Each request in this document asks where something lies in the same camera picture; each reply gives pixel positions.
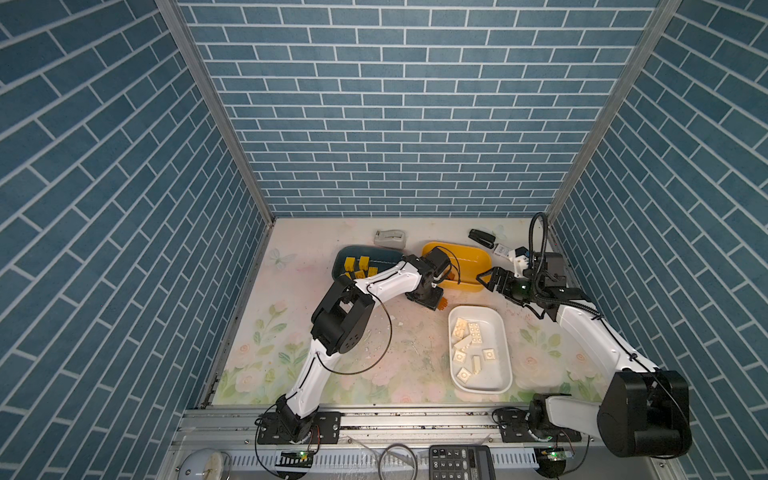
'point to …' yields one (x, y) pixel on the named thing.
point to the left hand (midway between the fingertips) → (431, 302)
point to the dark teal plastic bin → (379, 257)
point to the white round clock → (206, 464)
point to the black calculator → (461, 462)
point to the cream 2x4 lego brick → (461, 327)
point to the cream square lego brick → (476, 364)
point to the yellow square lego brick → (349, 264)
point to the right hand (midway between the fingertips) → (485, 278)
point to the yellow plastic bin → (468, 262)
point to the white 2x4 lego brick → (475, 333)
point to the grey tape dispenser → (390, 238)
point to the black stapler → (483, 238)
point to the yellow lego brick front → (348, 275)
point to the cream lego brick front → (463, 375)
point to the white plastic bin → (480, 350)
